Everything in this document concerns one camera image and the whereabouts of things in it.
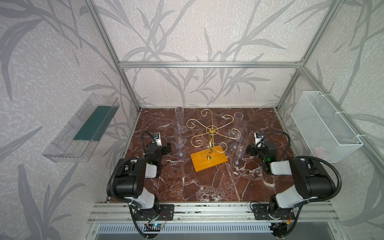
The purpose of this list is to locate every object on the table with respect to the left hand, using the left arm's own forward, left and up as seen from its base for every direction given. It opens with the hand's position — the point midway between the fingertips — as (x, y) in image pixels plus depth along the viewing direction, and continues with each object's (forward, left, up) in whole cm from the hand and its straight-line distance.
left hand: (162, 135), depth 94 cm
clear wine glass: (+11, -11, +11) cm, 19 cm away
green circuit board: (-47, -1, -10) cm, 48 cm away
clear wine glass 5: (-13, -47, +9) cm, 49 cm away
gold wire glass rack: (-9, -20, +25) cm, 34 cm away
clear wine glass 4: (-3, -45, +5) cm, 45 cm away
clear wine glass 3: (-9, -12, -7) cm, 17 cm away
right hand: (+1, -58, -2) cm, 58 cm away
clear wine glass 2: (-8, -13, +5) cm, 16 cm away
